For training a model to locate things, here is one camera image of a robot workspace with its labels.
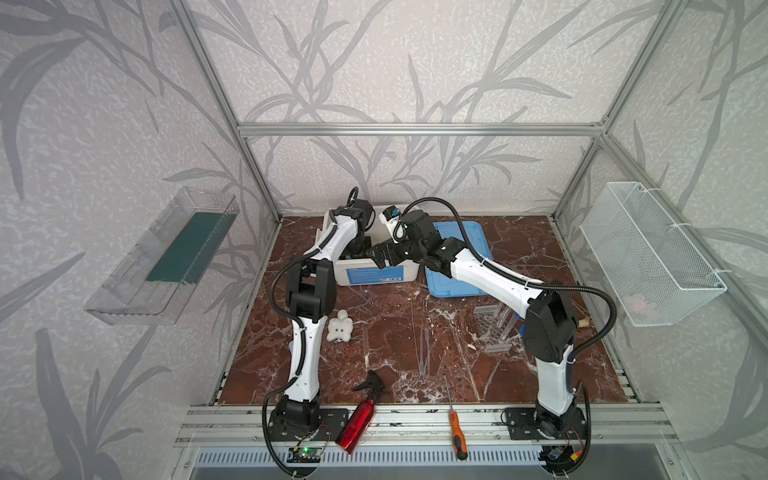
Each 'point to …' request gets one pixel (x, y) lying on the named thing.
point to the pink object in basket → (636, 303)
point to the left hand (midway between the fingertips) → (362, 247)
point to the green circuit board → (304, 455)
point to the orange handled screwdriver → (459, 441)
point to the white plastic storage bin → (357, 272)
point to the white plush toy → (340, 328)
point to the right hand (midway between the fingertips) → (381, 236)
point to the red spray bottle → (360, 421)
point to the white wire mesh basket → (656, 273)
